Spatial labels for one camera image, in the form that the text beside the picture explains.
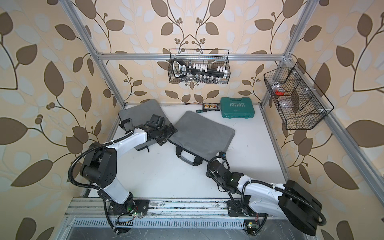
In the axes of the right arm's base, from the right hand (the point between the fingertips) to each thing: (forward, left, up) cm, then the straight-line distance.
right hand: (207, 168), depth 86 cm
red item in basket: (+29, -41, +31) cm, 59 cm away
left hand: (+20, +21, +9) cm, 30 cm away
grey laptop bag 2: (+19, +4, +2) cm, 19 cm away
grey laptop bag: (+38, +53, +3) cm, 66 cm away
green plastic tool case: (+44, -26, +3) cm, 51 cm away
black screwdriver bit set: (+50, -5, 0) cm, 50 cm away
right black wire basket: (+22, -49, +28) cm, 61 cm away
